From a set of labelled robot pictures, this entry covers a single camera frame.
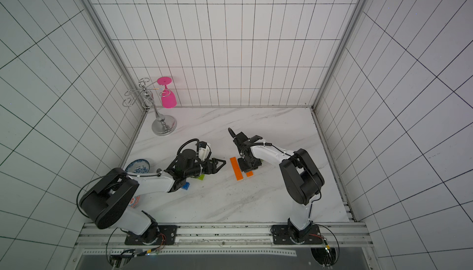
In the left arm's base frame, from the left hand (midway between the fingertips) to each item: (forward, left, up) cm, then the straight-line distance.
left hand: (220, 165), depth 87 cm
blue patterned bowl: (+1, +41, -4) cm, 42 cm away
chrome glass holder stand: (+29, +38, -6) cm, 48 cm away
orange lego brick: (+2, -7, -6) cm, 10 cm away
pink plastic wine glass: (+36, +32, +9) cm, 49 cm away
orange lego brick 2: (-2, -15, -4) cm, 15 cm away
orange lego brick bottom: (-3, -9, -7) cm, 12 cm away
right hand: (+3, -14, -5) cm, 15 cm away
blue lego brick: (-9, +16, -5) cm, 19 cm away
